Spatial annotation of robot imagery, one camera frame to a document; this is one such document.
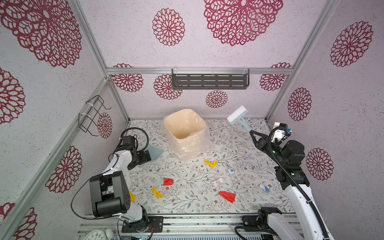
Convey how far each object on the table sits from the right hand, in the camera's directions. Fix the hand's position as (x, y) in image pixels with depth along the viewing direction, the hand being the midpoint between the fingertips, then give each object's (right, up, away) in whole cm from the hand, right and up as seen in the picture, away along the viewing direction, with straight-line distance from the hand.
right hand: (251, 130), depth 67 cm
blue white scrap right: (+15, -32, +18) cm, 40 cm away
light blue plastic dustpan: (-53, -15, +39) cm, 68 cm away
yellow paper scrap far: (-12, -20, +28) cm, 36 cm away
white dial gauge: (-70, -47, 0) cm, 84 cm away
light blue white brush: (-3, +8, +7) cm, 11 cm away
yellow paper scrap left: (-60, -37, +15) cm, 72 cm away
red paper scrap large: (-5, -37, +15) cm, 40 cm away
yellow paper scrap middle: (-46, -35, +16) cm, 60 cm away
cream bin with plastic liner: (-29, -2, +11) cm, 31 cm away
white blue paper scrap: (-2, -24, +25) cm, 35 cm away
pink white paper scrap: (-12, -30, +20) cm, 38 cm away
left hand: (-56, -20, +23) cm, 64 cm away
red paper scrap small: (-41, -30, +20) cm, 54 cm away
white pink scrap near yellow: (-40, -36, +16) cm, 56 cm away
